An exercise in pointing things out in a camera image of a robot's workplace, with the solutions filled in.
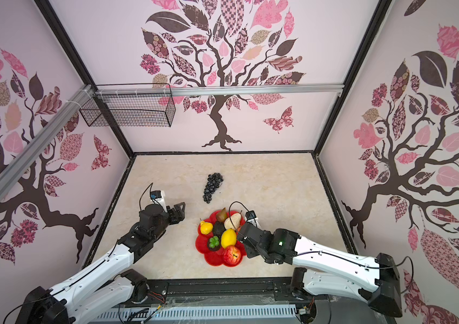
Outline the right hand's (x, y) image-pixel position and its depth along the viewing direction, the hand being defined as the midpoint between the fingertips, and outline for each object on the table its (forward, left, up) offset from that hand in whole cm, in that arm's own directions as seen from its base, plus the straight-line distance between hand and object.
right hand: (248, 241), depth 75 cm
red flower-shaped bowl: (-4, +13, -7) cm, 15 cm away
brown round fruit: (+14, +11, -5) cm, 18 cm away
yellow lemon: (+4, +8, -7) cm, 11 cm away
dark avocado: (+8, +12, -7) cm, 16 cm away
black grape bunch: (+34, +16, -8) cm, 38 cm away
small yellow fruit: (+8, +17, -5) cm, 20 cm away
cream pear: (+11, +5, -5) cm, 13 cm away
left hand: (+14, +29, +1) cm, 32 cm away
